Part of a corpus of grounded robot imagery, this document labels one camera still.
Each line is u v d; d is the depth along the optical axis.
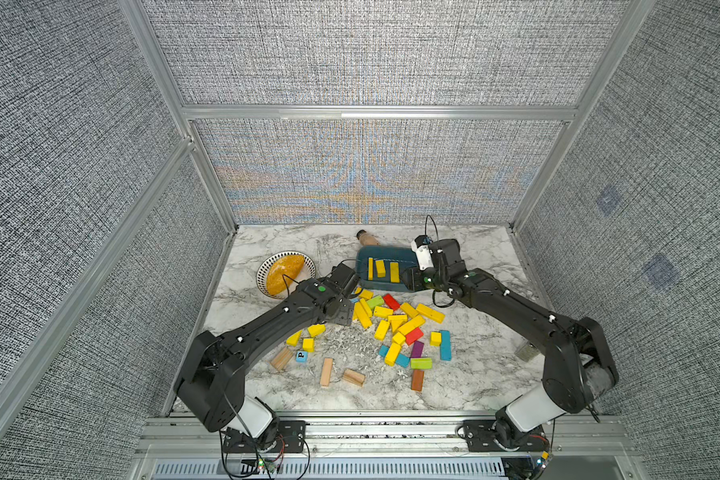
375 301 0.98
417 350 0.88
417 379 0.81
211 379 0.42
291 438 0.73
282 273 0.97
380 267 1.05
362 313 0.95
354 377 0.82
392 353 0.85
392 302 0.98
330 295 0.60
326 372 0.84
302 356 0.86
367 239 1.13
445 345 0.89
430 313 0.95
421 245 0.78
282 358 0.84
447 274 0.67
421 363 0.85
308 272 1.04
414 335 0.90
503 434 0.65
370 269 1.03
